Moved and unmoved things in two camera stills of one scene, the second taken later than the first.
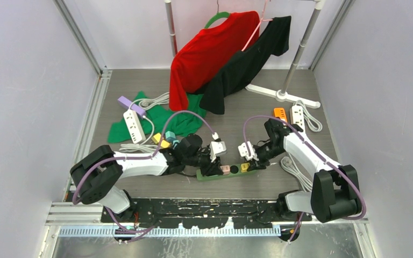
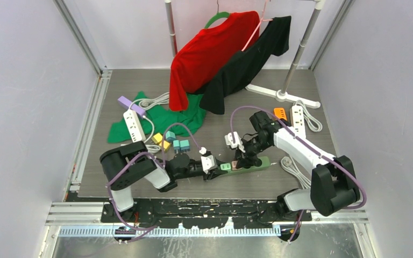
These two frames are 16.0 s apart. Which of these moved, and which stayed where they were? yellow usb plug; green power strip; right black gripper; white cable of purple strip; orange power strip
Moved: right black gripper; green power strip
Stayed: orange power strip; white cable of purple strip; yellow usb plug
